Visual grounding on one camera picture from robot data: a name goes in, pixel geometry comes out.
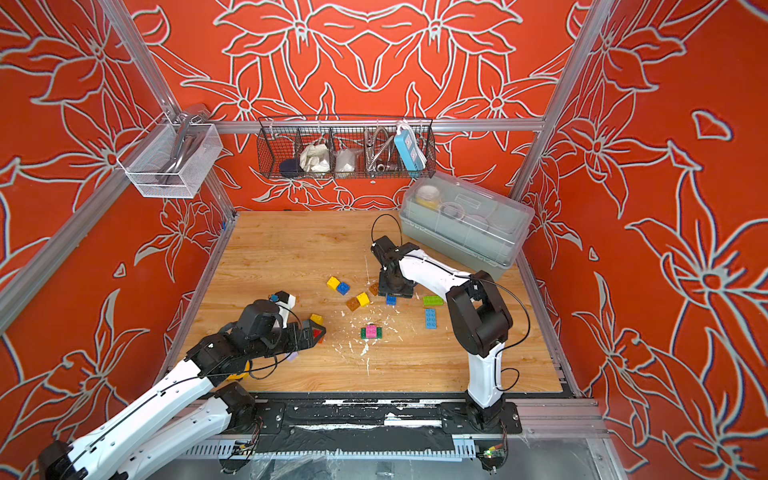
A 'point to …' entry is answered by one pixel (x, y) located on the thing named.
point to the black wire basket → (345, 147)
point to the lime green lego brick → (432, 301)
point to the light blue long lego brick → (431, 318)
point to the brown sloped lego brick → (374, 288)
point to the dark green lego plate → (371, 332)
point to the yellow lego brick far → (333, 282)
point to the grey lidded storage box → (471, 226)
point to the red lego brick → (316, 332)
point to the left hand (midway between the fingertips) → (316, 332)
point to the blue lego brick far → (344, 288)
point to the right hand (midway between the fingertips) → (384, 293)
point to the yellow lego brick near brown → (363, 299)
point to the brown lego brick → (353, 304)
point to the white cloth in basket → (315, 158)
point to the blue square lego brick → (391, 300)
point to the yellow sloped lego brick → (317, 318)
